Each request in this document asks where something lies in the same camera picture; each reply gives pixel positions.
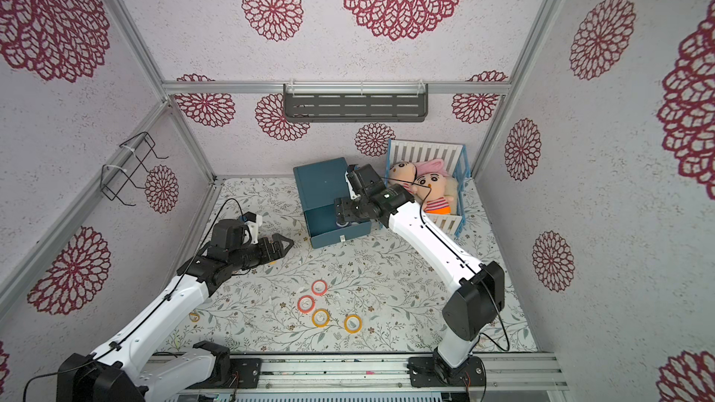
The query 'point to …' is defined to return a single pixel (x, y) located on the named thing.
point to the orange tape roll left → (320, 317)
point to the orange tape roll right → (352, 324)
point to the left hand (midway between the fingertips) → (283, 248)
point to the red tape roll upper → (319, 288)
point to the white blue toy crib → (455, 159)
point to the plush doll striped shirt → (437, 190)
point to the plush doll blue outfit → (404, 173)
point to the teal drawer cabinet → (320, 185)
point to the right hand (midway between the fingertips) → (356, 210)
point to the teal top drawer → (323, 229)
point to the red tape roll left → (305, 303)
